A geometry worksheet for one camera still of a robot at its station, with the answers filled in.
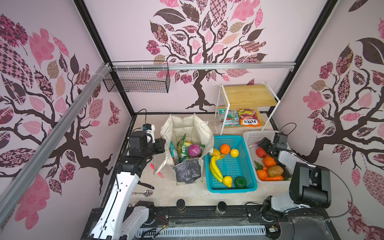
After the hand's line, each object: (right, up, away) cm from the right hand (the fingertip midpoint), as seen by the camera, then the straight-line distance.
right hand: (264, 142), depth 94 cm
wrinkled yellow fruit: (-32, -6, -2) cm, 32 cm away
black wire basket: (-82, +43, +1) cm, 93 cm away
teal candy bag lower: (-21, +15, -2) cm, 26 cm away
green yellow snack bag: (-51, -2, -12) cm, 52 cm away
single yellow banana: (-34, -14, -9) cm, 38 cm away
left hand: (-60, +2, -20) cm, 63 cm away
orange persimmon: (-2, -10, -8) cm, 13 cm away
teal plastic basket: (-23, -14, -2) cm, 27 cm away
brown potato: (0, -15, -13) cm, 19 cm away
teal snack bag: (-57, -5, -13) cm, 58 cm away
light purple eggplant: (-5, -2, +4) cm, 7 cm away
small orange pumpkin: (-8, -16, -13) cm, 22 cm away
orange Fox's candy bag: (-11, +16, -2) cm, 20 cm away
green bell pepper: (-20, -20, -14) cm, 32 cm away
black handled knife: (-73, -24, -10) cm, 78 cm away
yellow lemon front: (-27, -20, -13) cm, 36 cm away
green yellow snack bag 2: (-53, -2, -13) cm, 54 cm away
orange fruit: (-26, -4, -1) cm, 26 cm away
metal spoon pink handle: (-71, -26, -15) cm, 77 cm away
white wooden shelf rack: (-6, +28, -8) cm, 30 cm away
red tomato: (-4, -6, -4) cm, 8 cm away
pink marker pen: (-66, -18, -6) cm, 69 cm away
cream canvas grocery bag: (-44, +8, -10) cm, 46 cm away
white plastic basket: (-5, +4, +4) cm, 7 cm away
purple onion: (-45, -3, -16) cm, 48 cm away
